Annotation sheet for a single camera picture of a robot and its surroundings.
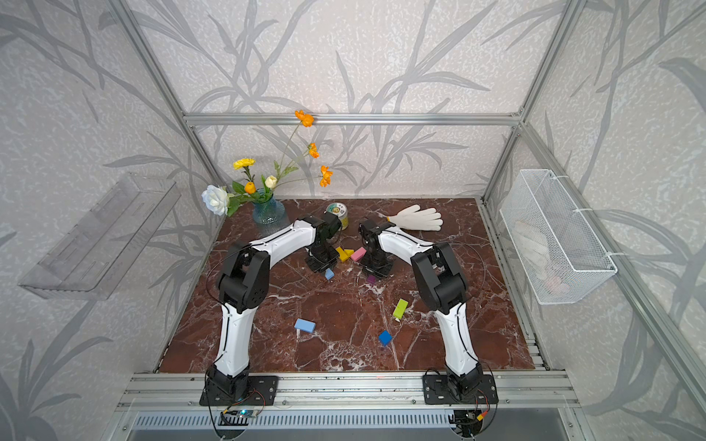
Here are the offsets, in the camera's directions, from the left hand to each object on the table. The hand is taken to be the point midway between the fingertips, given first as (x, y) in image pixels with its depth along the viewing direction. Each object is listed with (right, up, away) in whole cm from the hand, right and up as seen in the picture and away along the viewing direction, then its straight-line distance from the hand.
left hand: (335, 269), depth 96 cm
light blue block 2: (-8, -16, -11) cm, 21 cm away
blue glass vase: (-25, +20, +4) cm, 32 cm away
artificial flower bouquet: (-28, +23, -19) cm, 41 cm away
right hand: (+11, -2, +1) cm, 11 cm away
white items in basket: (+59, +9, -20) cm, 63 cm away
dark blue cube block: (+17, -19, -13) cm, 29 cm away
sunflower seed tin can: (0, +21, +10) cm, 23 cm away
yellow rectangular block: (+3, +5, +3) cm, 6 cm away
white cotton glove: (+31, +18, +18) cm, 40 cm away
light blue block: (-2, -1, -2) cm, 3 cm away
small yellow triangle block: (+5, +5, +4) cm, 8 cm away
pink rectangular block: (+8, +5, +6) cm, 11 cm away
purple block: (+13, -3, -3) cm, 13 cm away
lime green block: (+22, -12, -7) cm, 26 cm away
